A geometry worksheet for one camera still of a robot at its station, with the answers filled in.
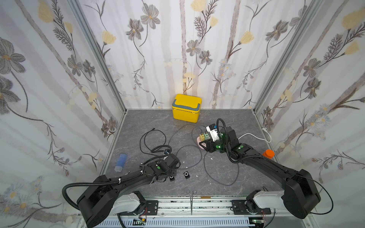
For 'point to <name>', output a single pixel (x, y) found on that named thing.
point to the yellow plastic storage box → (186, 108)
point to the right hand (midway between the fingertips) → (203, 141)
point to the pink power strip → (198, 141)
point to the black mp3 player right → (187, 175)
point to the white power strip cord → (258, 137)
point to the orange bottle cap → (269, 153)
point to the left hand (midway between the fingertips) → (175, 168)
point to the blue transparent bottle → (120, 163)
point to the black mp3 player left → (171, 178)
